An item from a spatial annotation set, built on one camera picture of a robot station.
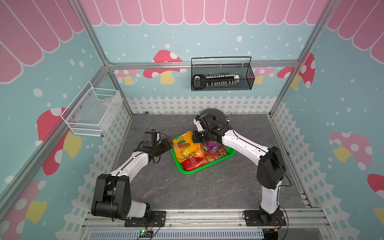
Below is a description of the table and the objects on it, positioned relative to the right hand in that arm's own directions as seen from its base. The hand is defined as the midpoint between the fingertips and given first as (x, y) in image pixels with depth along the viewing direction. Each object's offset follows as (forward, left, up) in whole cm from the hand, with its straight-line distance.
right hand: (191, 137), depth 86 cm
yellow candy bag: (-4, +5, -3) cm, 7 cm away
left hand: (-2, +13, -6) cm, 15 cm away
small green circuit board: (-44, +24, -19) cm, 53 cm away
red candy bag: (-11, -1, -10) cm, 15 cm away
